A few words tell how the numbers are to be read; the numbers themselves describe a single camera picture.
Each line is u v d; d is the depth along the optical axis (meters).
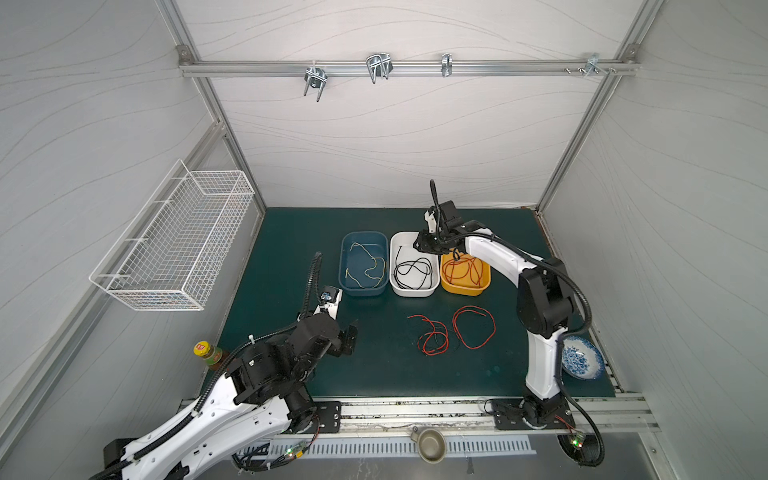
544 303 0.52
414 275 1.00
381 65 0.76
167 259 0.67
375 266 1.02
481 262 0.67
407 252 1.03
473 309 0.94
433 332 0.88
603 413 0.76
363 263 1.04
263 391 0.45
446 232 0.76
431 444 0.70
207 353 0.67
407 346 0.85
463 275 1.01
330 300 0.59
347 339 0.62
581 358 0.82
